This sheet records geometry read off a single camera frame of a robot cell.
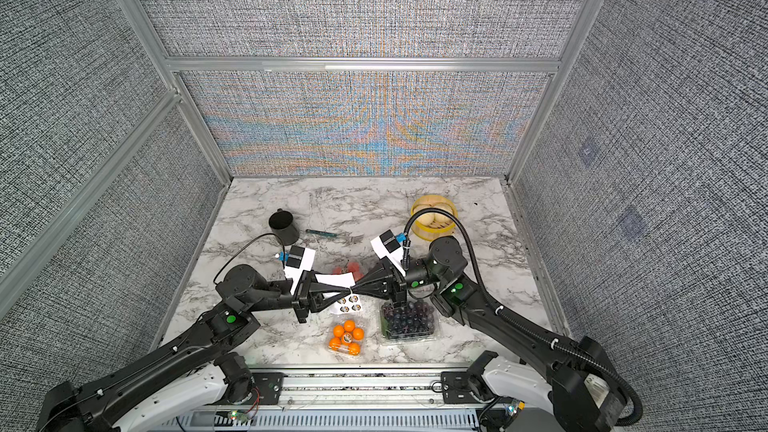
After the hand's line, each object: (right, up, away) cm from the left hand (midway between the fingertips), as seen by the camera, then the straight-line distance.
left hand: (352, 291), depth 58 cm
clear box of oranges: (-7, -17, +23) cm, 29 cm away
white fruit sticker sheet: (0, -3, +2) cm, 4 cm away
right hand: (+1, +1, 0) cm, 1 cm away
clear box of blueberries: (+13, -14, +20) cm, 27 cm away
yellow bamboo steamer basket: (+22, +11, +43) cm, 49 cm away
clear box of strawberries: (-4, -2, +34) cm, 34 cm away
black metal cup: (-27, +11, +38) cm, 47 cm away
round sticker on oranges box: (-3, -18, +20) cm, 27 cm away
